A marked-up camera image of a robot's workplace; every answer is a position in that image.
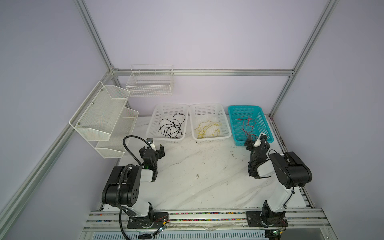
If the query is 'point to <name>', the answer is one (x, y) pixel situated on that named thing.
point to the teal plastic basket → (245, 112)
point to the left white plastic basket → (167, 123)
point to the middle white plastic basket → (201, 112)
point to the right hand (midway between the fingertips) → (256, 136)
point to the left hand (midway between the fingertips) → (152, 146)
